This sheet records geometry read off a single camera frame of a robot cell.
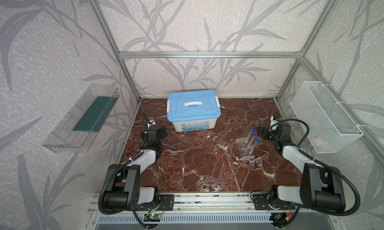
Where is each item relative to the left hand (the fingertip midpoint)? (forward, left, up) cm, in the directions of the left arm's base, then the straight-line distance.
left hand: (155, 122), depth 90 cm
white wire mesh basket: (-17, -81, +24) cm, 87 cm away
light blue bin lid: (+11, -23, +4) cm, 26 cm away
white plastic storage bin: (+2, -33, -5) cm, 33 cm away
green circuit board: (-47, -5, -12) cm, 48 cm away
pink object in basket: (-18, -86, +10) cm, 89 cm away
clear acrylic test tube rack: (-13, -55, -11) cm, 58 cm away
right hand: (+1, -68, -1) cm, 68 cm away
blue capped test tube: (-6, -58, +3) cm, 58 cm away
